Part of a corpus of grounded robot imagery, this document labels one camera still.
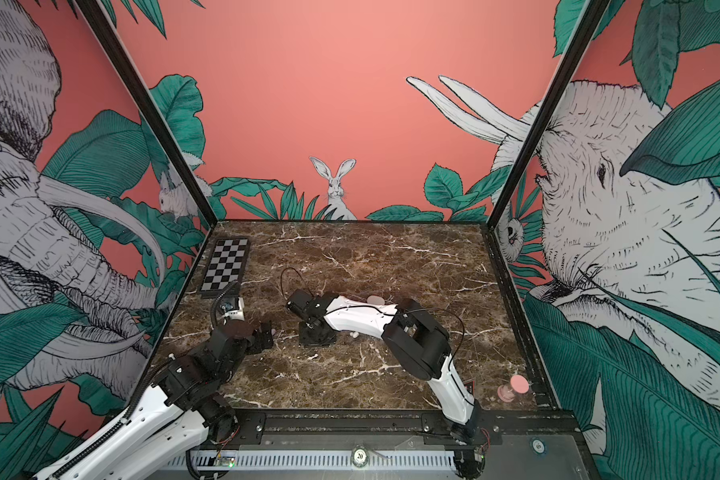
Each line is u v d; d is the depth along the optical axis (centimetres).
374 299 96
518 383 73
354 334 90
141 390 66
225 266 101
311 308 70
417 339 51
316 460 70
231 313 65
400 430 75
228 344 55
